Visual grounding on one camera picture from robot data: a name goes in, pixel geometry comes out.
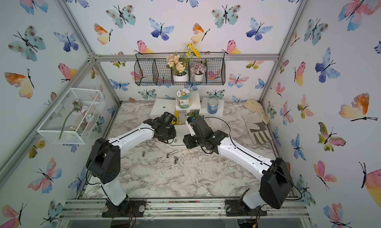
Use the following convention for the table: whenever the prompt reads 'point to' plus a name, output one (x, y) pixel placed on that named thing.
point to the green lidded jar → (183, 98)
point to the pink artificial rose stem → (77, 107)
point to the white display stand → (200, 106)
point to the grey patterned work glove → (256, 128)
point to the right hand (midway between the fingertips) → (187, 138)
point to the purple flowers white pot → (197, 71)
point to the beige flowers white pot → (179, 74)
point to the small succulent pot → (193, 115)
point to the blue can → (213, 105)
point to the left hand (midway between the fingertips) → (176, 134)
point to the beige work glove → (256, 107)
